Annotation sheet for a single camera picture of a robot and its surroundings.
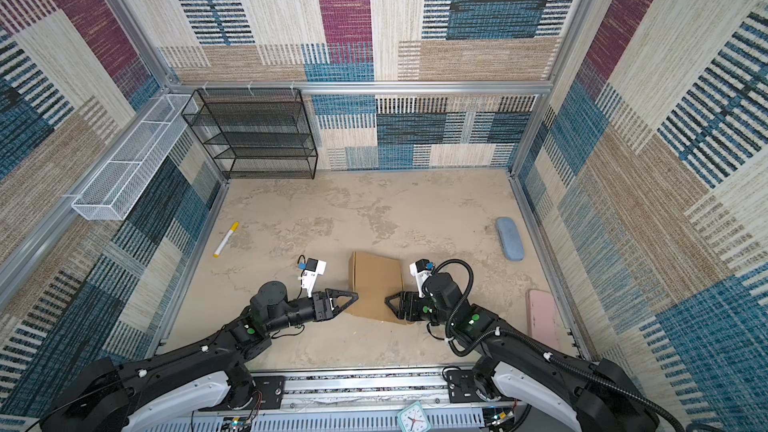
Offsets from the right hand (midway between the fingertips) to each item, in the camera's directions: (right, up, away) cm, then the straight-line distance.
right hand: (394, 306), depth 80 cm
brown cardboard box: (-6, +6, +8) cm, 11 cm away
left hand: (-10, +5, -8) cm, 13 cm away
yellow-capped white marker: (-56, +15, +22) cm, 62 cm away
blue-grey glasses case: (+38, +16, +19) cm, 45 cm away
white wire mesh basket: (-65, +30, -9) cm, 73 cm away
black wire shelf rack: (-50, +52, +31) cm, 78 cm away
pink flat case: (+40, -4, +2) cm, 40 cm away
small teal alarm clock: (+4, -21, -11) cm, 24 cm away
